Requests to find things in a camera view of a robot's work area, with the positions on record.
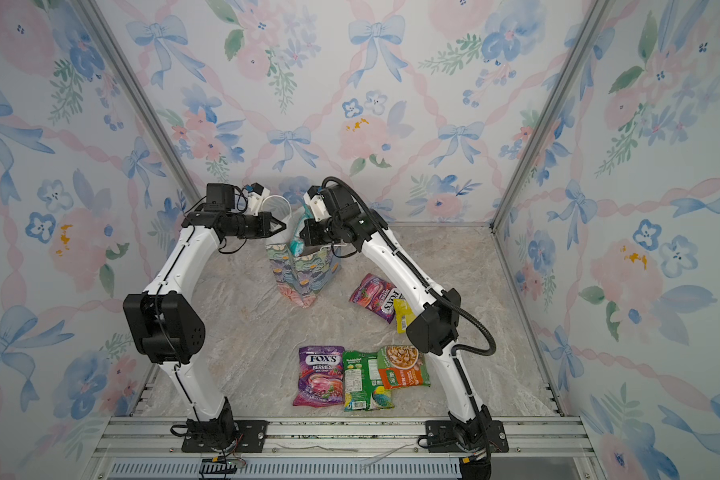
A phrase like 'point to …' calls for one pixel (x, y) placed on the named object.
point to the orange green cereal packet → (402, 366)
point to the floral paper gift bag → (299, 277)
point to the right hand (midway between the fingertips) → (301, 231)
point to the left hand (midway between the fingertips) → (285, 222)
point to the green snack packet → (362, 386)
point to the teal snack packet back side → (297, 244)
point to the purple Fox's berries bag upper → (378, 295)
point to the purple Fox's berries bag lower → (320, 376)
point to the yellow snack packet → (404, 316)
